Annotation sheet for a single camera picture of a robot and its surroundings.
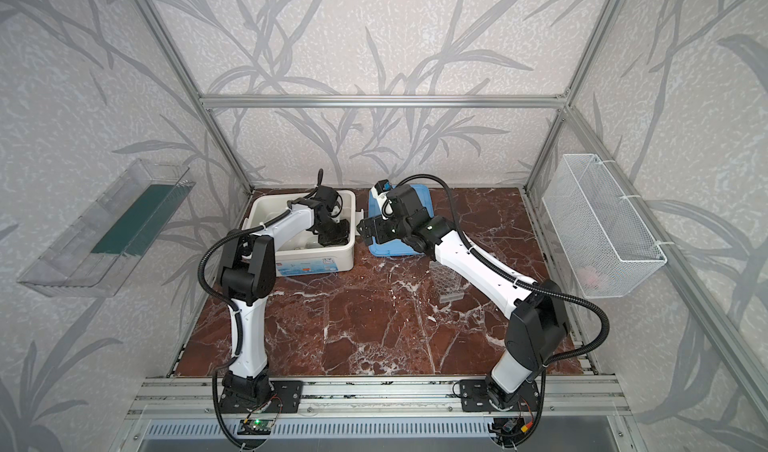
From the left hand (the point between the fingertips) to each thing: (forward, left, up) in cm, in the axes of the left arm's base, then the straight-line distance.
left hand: (352, 230), depth 101 cm
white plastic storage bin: (-15, +11, +9) cm, 21 cm away
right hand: (-8, -9, +20) cm, 24 cm away
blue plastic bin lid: (-21, -16, +23) cm, 35 cm away
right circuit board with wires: (-54, -46, -7) cm, 71 cm away
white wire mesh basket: (-25, -60, +31) cm, 72 cm away
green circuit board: (-54, +18, -6) cm, 57 cm away
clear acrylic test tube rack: (-18, -32, -4) cm, 37 cm away
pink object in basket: (-25, -64, +17) cm, 70 cm away
